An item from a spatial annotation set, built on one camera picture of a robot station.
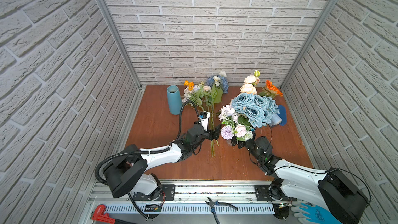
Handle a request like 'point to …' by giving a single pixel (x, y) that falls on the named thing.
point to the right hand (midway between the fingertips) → (238, 128)
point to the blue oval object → (282, 114)
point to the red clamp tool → (99, 214)
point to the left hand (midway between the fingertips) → (217, 121)
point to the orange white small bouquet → (197, 94)
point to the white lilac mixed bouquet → (233, 126)
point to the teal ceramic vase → (174, 99)
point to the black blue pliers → (212, 204)
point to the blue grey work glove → (306, 212)
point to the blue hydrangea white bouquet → (217, 85)
